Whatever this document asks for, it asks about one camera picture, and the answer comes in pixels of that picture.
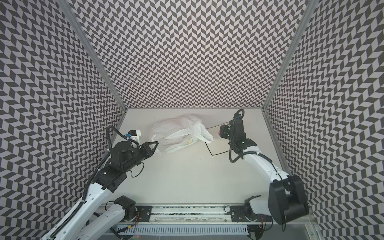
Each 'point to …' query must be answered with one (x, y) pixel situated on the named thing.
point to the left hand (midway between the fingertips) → (159, 144)
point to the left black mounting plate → (143, 213)
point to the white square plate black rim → (219, 145)
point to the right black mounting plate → (238, 214)
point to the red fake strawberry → (220, 131)
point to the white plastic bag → (173, 133)
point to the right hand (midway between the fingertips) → (223, 131)
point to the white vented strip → (185, 230)
